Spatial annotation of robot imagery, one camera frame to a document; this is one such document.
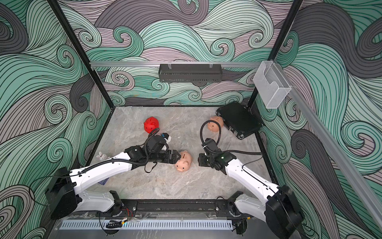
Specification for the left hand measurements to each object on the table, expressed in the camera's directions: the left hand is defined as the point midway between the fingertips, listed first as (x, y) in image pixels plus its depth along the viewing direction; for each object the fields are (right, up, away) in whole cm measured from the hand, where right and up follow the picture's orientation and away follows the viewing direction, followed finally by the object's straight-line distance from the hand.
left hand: (175, 154), depth 78 cm
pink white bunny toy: (-43, -3, +6) cm, 43 cm away
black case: (+45, +18, +27) cm, 55 cm away
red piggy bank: (-18, +16, +20) cm, 31 cm away
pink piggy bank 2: (+24, +14, +20) cm, 34 cm away
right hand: (+14, -5, +5) cm, 15 cm away
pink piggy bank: (+5, -5, +2) cm, 7 cm away
